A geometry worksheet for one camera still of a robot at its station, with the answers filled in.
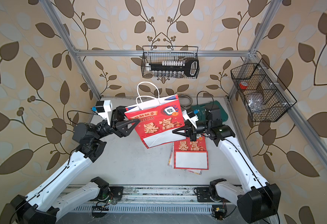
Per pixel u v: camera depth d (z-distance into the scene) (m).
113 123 0.49
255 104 0.71
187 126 0.59
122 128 0.48
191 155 0.85
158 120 0.54
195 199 0.74
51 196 0.41
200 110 0.55
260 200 0.37
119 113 0.53
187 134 0.61
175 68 0.86
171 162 0.85
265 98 0.73
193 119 0.57
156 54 0.91
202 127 0.59
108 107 0.45
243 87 0.81
